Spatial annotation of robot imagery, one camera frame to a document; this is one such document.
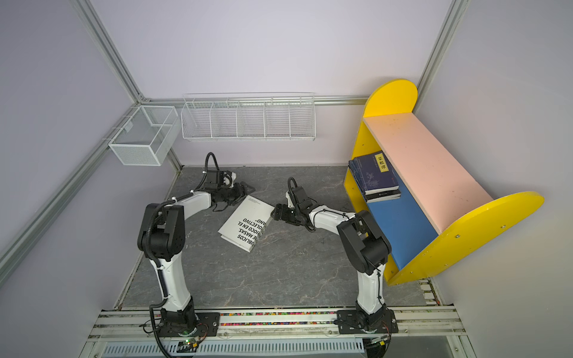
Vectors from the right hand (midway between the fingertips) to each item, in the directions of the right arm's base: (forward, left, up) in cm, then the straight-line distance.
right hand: (277, 216), depth 95 cm
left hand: (+10, +12, +3) cm, 16 cm away
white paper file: (-4, +13, -1) cm, 14 cm away
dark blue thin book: (+11, -40, +15) cm, 44 cm away
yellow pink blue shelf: (-14, -52, +26) cm, 60 cm away
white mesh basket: (+27, +57, +23) cm, 67 cm away
